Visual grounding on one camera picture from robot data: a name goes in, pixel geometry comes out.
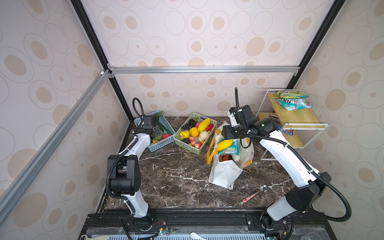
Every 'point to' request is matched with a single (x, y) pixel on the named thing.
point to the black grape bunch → (191, 124)
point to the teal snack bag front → (233, 149)
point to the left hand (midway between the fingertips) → (155, 127)
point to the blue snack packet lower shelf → (289, 131)
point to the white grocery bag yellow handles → (224, 174)
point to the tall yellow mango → (204, 124)
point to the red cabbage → (164, 136)
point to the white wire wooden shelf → (298, 126)
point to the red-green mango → (198, 145)
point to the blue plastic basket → (166, 128)
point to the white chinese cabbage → (235, 157)
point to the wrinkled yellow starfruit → (184, 134)
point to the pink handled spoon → (262, 188)
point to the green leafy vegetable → (160, 114)
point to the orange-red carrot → (226, 157)
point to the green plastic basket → (196, 117)
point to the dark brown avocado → (186, 140)
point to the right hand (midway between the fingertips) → (226, 131)
